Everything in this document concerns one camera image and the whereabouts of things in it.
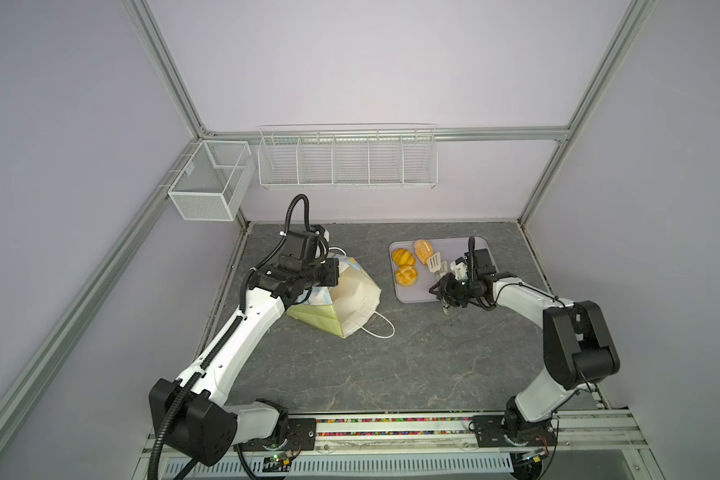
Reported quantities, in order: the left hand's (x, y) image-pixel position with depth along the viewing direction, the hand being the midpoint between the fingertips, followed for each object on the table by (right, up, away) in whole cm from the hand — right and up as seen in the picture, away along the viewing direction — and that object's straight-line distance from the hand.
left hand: (337, 271), depth 77 cm
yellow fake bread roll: (+20, +3, +28) cm, 34 cm away
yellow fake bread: (+21, -3, +23) cm, 31 cm away
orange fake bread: (+27, +6, +28) cm, 40 cm away
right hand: (+29, -8, +15) cm, 33 cm away
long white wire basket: (+1, +37, +21) cm, 43 cm away
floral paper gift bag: (-1, -13, +16) cm, 21 cm away
